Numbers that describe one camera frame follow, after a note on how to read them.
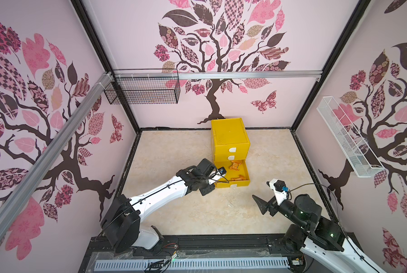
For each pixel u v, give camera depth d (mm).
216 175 720
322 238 496
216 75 945
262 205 612
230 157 898
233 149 851
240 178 945
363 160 649
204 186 697
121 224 408
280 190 566
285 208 594
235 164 997
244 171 963
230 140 867
